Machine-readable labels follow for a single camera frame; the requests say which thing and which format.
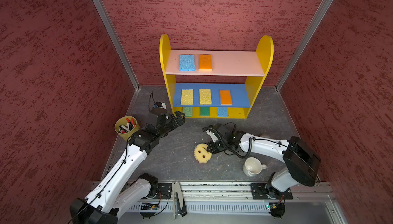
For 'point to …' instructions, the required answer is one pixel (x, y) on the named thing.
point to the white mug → (253, 166)
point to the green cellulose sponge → (188, 110)
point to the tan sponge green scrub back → (204, 111)
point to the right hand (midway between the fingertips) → (208, 153)
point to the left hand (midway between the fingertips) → (179, 121)
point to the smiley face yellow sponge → (201, 153)
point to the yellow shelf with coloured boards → (209, 84)
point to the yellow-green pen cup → (126, 126)
